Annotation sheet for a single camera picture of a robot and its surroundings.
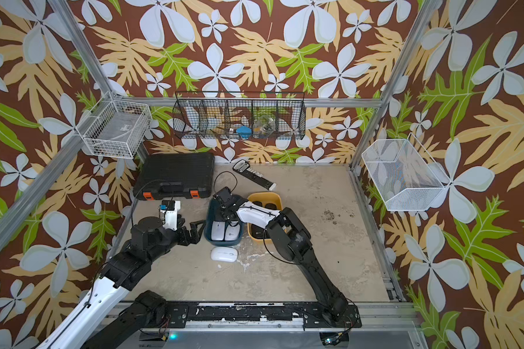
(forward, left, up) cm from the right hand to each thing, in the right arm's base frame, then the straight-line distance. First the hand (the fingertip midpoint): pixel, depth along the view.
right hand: (216, 215), depth 99 cm
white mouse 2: (-9, -2, +2) cm, 9 cm away
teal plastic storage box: (-6, +2, +5) cm, 7 cm away
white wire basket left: (+21, +39, +33) cm, 55 cm away
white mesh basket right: (0, -75, +25) cm, 79 cm away
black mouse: (-10, -19, +2) cm, 22 cm away
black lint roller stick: (+31, -11, 0) cm, 33 cm away
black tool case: (+20, +28, +6) cm, 35 cm away
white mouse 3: (-19, -6, 0) cm, 20 cm away
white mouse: (-10, -8, +2) cm, 14 cm away
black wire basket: (+35, -11, +30) cm, 48 cm away
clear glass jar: (+28, -22, +29) cm, 46 cm away
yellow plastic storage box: (+8, -23, +2) cm, 24 cm away
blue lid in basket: (+25, -13, +28) cm, 40 cm away
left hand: (-15, +2, +21) cm, 26 cm away
